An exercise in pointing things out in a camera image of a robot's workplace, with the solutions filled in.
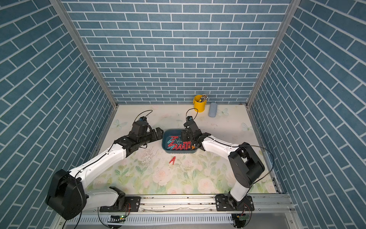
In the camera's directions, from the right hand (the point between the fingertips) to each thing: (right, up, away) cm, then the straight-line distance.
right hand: (185, 133), depth 91 cm
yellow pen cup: (+12, +19, +22) cm, 31 cm away
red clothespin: (-8, -17, -2) cm, 19 cm away
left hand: (-14, +1, -7) cm, 15 cm away
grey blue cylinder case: (+22, +16, +25) cm, 37 cm away
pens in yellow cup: (+13, +24, +13) cm, 30 cm away
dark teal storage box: (-6, -1, +11) cm, 13 cm away
